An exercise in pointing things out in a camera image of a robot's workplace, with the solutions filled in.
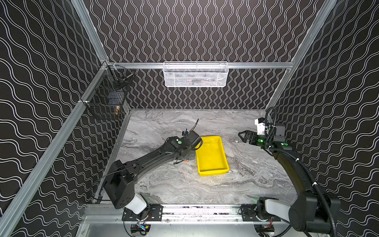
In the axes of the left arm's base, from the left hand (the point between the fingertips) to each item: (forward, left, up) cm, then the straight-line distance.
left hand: (193, 156), depth 80 cm
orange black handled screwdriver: (-7, +6, +7) cm, 12 cm away
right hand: (+12, -30, +4) cm, 32 cm away
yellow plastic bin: (+5, -11, -12) cm, 17 cm away
